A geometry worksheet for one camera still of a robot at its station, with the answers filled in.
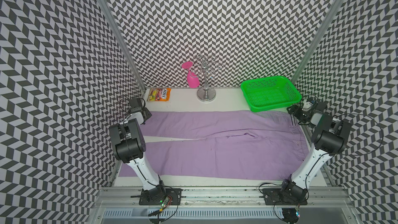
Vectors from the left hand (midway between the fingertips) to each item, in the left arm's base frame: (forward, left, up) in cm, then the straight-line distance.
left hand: (144, 114), depth 100 cm
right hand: (+3, -98, -2) cm, 98 cm away
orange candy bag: (+18, -6, -1) cm, 19 cm away
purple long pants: (-20, -50, -4) cm, 54 cm away
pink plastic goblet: (+19, -32, +12) cm, 39 cm away
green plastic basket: (+21, -86, -4) cm, 88 cm away
